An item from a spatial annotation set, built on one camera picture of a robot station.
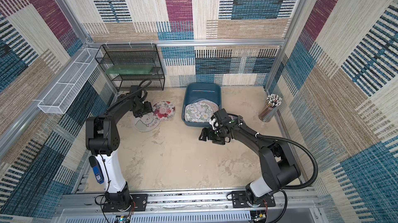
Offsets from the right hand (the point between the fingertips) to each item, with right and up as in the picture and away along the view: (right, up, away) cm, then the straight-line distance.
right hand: (208, 141), depth 86 cm
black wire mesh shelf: (-47, +53, +16) cm, 72 cm away
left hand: (-37, +16, +15) cm, 43 cm away
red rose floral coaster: (-30, +16, +22) cm, 40 cm away
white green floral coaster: (-4, +16, +17) cm, 23 cm away
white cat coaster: (-40, +8, +16) cm, 43 cm away
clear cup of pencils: (+36, +21, +2) cm, 42 cm away
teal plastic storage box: (-8, +29, +31) cm, 43 cm away
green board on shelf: (-48, +42, +11) cm, 65 cm away
